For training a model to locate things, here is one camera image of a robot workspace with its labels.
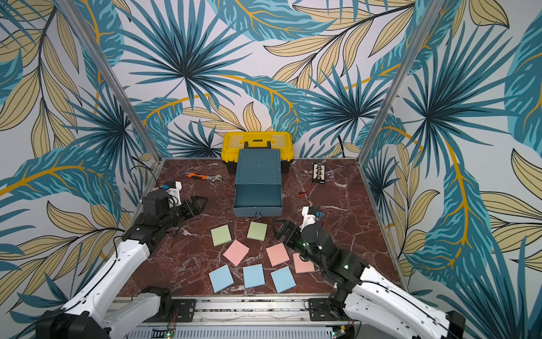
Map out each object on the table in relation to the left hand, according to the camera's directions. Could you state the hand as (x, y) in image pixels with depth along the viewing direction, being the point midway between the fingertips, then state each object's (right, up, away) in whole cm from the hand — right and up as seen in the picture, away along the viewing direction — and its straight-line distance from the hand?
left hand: (201, 204), depth 79 cm
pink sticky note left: (+12, -21, +7) cm, 25 cm away
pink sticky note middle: (+29, -21, +7) cm, 36 cm away
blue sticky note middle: (+19, -28, +2) cm, 34 cm away
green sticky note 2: (+20, -13, +14) cm, 28 cm away
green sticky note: (+5, -15, +11) cm, 19 cm away
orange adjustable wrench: (-5, +10, +31) cm, 33 cm away
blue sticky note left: (+7, -29, +1) cm, 29 cm away
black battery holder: (+51, +13, +34) cm, 63 cm away
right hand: (+29, -7, -10) cm, 31 cm away
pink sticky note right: (+38, -25, +5) cm, 46 cm away
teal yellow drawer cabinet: (+21, +5, +9) cm, 23 cm away
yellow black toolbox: (+7, +28, +24) cm, 37 cm away
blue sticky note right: (+31, -29, +1) cm, 42 cm away
